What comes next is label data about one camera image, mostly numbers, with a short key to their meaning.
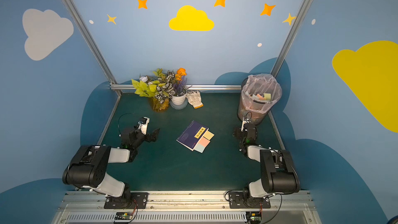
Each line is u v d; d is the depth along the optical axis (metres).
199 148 0.91
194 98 1.19
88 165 0.47
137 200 0.76
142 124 0.80
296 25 0.83
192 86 1.08
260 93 1.02
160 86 0.89
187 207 0.73
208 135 0.96
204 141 0.94
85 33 0.86
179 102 1.11
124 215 0.72
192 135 0.96
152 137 0.86
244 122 0.84
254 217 0.72
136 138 0.77
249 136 0.73
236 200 0.74
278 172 0.46
